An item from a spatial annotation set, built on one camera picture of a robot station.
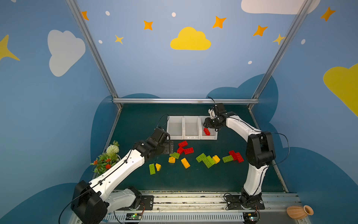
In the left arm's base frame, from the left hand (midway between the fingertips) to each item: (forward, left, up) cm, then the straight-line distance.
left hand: (169, 147), depth 80 cm
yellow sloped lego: (-7, +7, -12) cm, 16 cm away
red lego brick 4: (+4, -7, -13) cm, 15 cm away
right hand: (+22, -26, -5) cm, 34 cm away
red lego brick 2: (+9, -9, -13) cm, 19 cm away
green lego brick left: (-8, +11, -15) cm, 20 cm away
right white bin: (+18, -31, -14) cm, 38 cm away
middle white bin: (+25, -15, -15) cm, 32 cm away
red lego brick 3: (+5, -12, -13) cm, 19 cm away
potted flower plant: (-9, +34, 0) cm, 35 cm away
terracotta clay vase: (-30, -64, -7) cm, 71 cm away
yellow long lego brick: (-4, -10, -15) cm, 18 cm away
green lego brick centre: (+1, -3, -14) cm, 14 cm away
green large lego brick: (-3, -25, -13) cm, 29 cm away
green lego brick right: (0, -38, -14) cm, 41 cm away
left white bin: (+24, -3, -13) cm, 28 cm away
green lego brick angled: (0, -20, -14) cm, 25 cm away
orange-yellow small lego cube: (-2, -1, -13) cm, 13 cm away
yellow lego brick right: (-2, -30, -12) cm, 33 cm away
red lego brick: (+20, -26, -12) cm, 35 cm away
